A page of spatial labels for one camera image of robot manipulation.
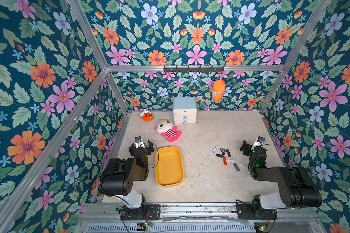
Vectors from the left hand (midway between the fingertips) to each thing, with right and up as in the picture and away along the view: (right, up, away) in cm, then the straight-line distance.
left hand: (141, 140), depth 92 cm
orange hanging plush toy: (+51, +35, +5) cm, 62 cm away
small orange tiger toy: (-2, +17, +19) cm, 25 cm away
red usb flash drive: (+54, -13, 0) cm, 55 cm away
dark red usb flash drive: (+57, -9, +4) cm, 58 cm away
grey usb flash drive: (+60, -16, -2) cm, 63 cm away
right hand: (+71, -1, -1) cm, 71 cm away
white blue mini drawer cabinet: (+28, +21, +10) cm, 36 cm away
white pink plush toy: (+15, +8, +10) cm, 19 cm away
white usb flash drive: (+57, -13, 0) cm, 59 cm away
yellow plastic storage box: (+18, -16, -3) cm, 25 cm away
